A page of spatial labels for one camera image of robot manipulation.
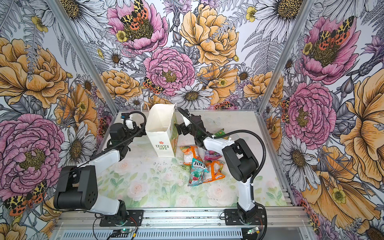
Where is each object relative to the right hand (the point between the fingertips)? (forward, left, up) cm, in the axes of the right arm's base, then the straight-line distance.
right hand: (182, 124), depth 94 cm
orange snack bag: (-26, -18, -11) cm, 34 cm away
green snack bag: (-2, -24, -8) cm, 26 cm away
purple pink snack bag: (-16, -17, -10) cm, 26 cm away
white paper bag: (+6, +15, -9) cm, 18 cm away
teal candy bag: (-28, -9, -8) cm, 30 cm away
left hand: (-3, +24, +2) cm, 24 cm away
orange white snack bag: (-15, -4, -10) cm, 18 cm away
